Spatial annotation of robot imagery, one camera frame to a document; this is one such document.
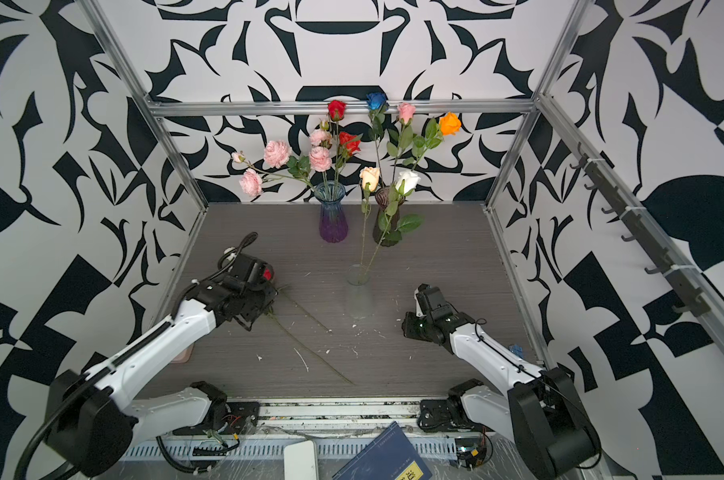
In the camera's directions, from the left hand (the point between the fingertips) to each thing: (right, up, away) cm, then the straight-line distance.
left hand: (276, 288), depth 82 cm
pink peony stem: (+1, +33, -3) cm, 33 cm away
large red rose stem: (+19, +43, +12) cm, 48 cm away
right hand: (+36, -11, +5) cm, 38 cm away
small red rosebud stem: (-4, -10, +8) cm, 13 cm away
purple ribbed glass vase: (+13, +18, +22) cm, 32 cm away
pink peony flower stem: (+11, +38, +5) cm, 40 cm away
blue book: (+30, -36, -13) cm, 48 cm away
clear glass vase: (+23, -2, +3) cm, 23 cm away
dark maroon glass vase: (+29, +18, -11) cm, 36 cm away
